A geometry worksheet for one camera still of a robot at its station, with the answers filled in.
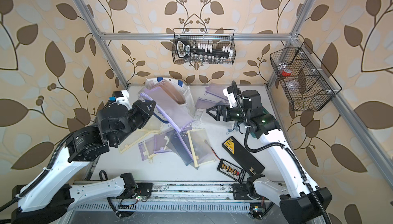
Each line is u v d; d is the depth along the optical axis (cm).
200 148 86
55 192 40
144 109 48
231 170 79
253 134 94
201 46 83
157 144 89
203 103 111
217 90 119
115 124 39
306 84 83
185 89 89
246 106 51
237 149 87
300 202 36
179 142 88
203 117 98
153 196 74
